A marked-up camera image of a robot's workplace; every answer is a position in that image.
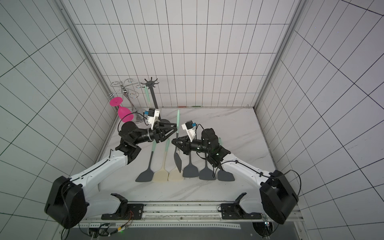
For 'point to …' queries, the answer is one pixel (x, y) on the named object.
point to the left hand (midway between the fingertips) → (175, 129)
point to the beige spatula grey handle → (175, 175)
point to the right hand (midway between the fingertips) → (174, 138)
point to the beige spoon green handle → (147, 95)
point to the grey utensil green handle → (190, 170)
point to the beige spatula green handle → (162, 175)
